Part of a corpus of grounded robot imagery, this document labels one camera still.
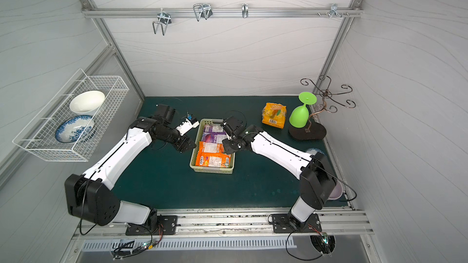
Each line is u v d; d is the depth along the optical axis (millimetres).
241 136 579
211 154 862
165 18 785
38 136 566
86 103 729
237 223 750
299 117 808
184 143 692
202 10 762
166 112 643
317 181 435
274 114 1072
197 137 929
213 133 958
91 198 401
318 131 1017
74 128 648
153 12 789
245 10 789
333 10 765
